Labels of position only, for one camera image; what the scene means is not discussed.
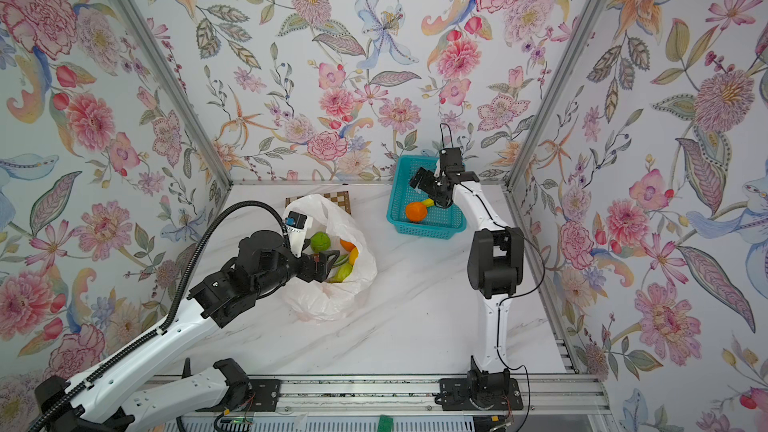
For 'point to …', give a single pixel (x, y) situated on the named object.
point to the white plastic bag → (328, 301)
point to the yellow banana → (428, 202)
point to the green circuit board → (385, 423)
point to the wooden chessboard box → (339, 197)
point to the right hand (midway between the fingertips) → (420, 184)
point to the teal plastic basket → (440, 222)
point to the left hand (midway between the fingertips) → (329, 251)
